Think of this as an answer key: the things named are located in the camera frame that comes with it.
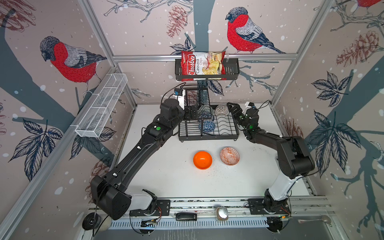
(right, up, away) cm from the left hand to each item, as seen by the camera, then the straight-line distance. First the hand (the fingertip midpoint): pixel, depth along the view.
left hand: (189, 103), depth 71 cm
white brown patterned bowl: (+23, -2, +42) cm, 48 cm away
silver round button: (+15, -49, -6) cm, 52 cm away
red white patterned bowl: (+24, -31, +19) cm, 44 cm away
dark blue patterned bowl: (+12, -13, +33) cm, 37 cm away
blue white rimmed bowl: (+9, -6, +10) cm, 15 cm away
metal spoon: (+67, -56, 0) cm, 87 cm away
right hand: (+22, -2, +20) cm, 30 cm away
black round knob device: (-40, -50, -10) cm, 65 cm away
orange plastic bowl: (+7, -33, +16) cm, 37 cm away
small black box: (-1, -54, -2) cm, 54 cm away
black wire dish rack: (+7, -9, +13) cm, 17 cm away
